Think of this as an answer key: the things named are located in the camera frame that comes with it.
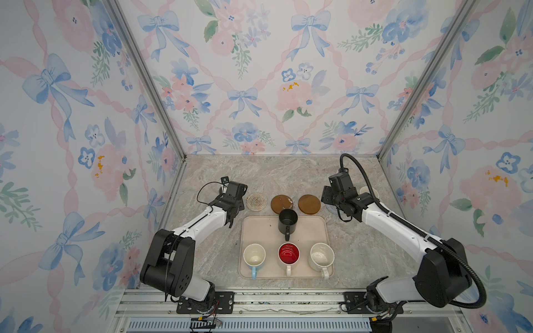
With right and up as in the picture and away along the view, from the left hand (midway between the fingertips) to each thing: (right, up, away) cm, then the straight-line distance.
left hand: (233, 198), depth 91 cm
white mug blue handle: (+10, -22, -8) cm, 25 cm away
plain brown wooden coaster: (+35, -4, +10) cm, 37 cm away
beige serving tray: (+14, -16, -15) cm, 26 cm away
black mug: (+24, -11, +1) cm, 26 cm away
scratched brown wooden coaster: (+21, -3, +9) cm, 23 cm away
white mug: (+37, -23, -8) cm, 44 cm away
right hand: (+41, +4, -4) cm, 42 cm away
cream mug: (+59, +4, +2) cm, 59 cm away
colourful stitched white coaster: (+10, -3, +9) cm, 14 cm away
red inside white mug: (+24, -21, -8) cm, 33 cm away
